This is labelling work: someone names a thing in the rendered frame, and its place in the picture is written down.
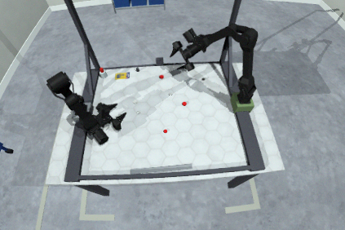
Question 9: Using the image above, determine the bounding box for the grey flat bar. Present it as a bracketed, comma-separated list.
[130, 164, 192, 174]

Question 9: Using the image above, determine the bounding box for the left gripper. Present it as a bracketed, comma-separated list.
[170, 41, 195, 71]

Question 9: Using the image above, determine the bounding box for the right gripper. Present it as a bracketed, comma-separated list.
[98, 104, 126, 130]

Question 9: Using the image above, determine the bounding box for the grey cylinder with red cap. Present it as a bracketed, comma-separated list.
[100, 68, 108, 78]

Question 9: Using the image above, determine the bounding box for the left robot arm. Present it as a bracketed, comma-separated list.
[183, 24, 258, 104]

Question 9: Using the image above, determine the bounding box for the yellow blister-pack card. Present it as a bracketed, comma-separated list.
[114, 72, 130, 80]

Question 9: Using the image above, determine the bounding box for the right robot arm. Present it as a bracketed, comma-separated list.
[46, 71, 110, 145]

